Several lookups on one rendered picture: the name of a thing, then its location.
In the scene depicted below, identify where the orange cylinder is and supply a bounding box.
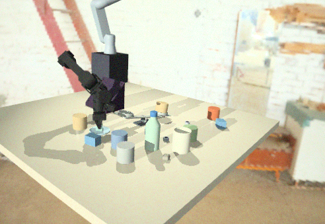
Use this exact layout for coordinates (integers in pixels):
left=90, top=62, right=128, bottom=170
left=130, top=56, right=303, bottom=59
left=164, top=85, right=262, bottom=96
left=207, top=106, right=221, bottom=120

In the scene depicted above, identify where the small blue block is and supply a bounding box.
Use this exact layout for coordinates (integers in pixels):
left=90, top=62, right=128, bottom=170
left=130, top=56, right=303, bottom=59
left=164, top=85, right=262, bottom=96
left=215, top=118, right=227, bottom=130
left=84, top=133, right=101, bottom=147

